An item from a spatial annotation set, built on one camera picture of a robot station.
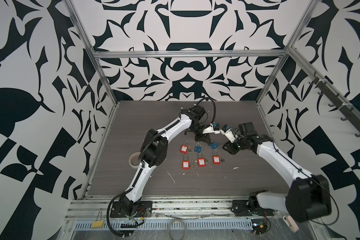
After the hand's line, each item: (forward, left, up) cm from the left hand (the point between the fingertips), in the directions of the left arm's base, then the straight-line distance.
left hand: (210, 138), depth 88 cm
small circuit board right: (-42, -18, -11) cm, 47 cm away
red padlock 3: (-10, -4, -9) cm, 13 cm away
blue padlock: (-4, -2, -2) cm, 5 cm away
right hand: (-4, -9, +1) cm, 10 cm away
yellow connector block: (-39, +57, -9) cm, 69 cm away
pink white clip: (-42, -31, -8) cm, 53 cm away
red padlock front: (-12, +15, -9) cm, 21 cm away
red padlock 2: (-10, +5, -9) cm, 15 cm away
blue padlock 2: (-2, +7, -9) cm, 12 cm away
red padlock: (-2, +15, -9) cm, 18 cm away
